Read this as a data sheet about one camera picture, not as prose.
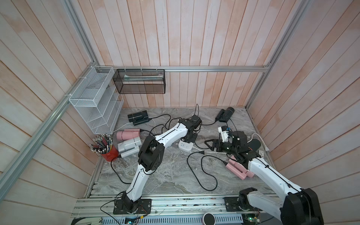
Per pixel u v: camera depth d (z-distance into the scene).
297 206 0.40
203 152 0.93
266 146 1.00
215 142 0.72
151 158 0.55
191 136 0.84
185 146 0.95
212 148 0.73
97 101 0.66
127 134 0.96
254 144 1.01
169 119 1.12
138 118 1.08
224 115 1.10
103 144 0.83
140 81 1.04
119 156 0.90
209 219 0.66
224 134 0.75
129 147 0.90
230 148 0.69
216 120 1.11
